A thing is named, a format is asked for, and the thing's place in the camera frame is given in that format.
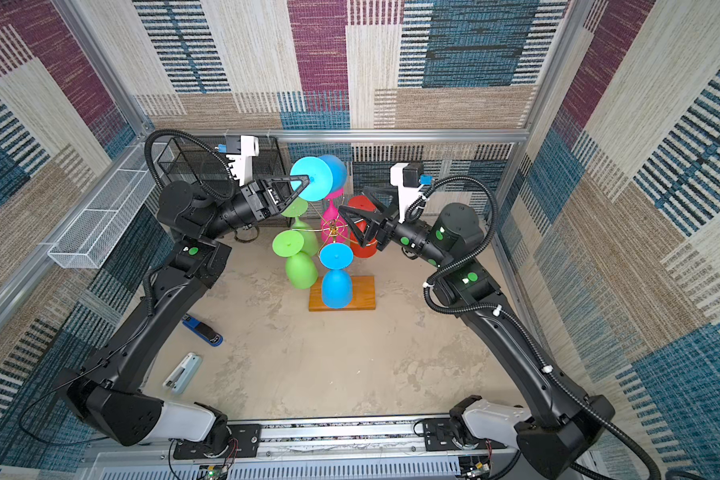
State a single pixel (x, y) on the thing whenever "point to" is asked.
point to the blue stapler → (206, 333)
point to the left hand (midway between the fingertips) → (308, 179)
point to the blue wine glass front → (336, 282)
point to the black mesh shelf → (196, 159)
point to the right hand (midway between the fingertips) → (354, 206)
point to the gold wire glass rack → (335, 228)
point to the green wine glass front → (301, 267)
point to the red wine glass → (357, 249)
